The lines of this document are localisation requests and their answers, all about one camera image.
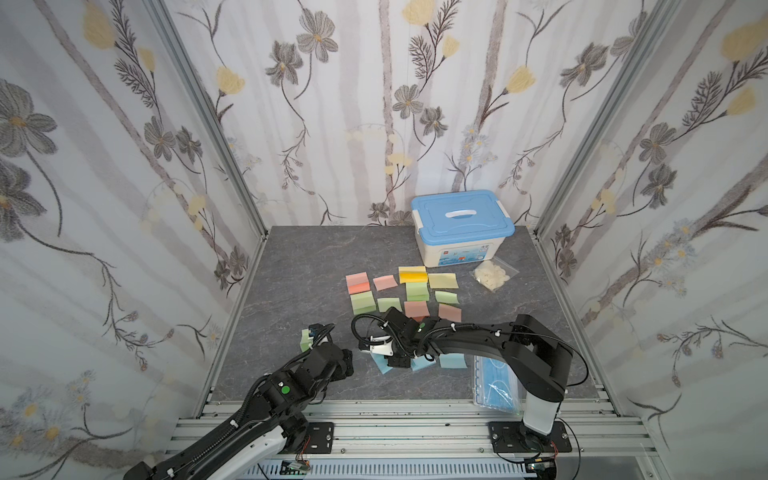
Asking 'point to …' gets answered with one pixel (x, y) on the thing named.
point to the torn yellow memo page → (443, 281)
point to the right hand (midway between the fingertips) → (389, 340)
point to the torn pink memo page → (450, 313)
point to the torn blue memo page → (453, 360)
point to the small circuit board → (295, 467)
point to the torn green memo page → (446, 297)
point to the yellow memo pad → (412, 274)
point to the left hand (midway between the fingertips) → (347, 356)
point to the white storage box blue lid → (460, 227)
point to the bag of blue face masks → (496, 385)
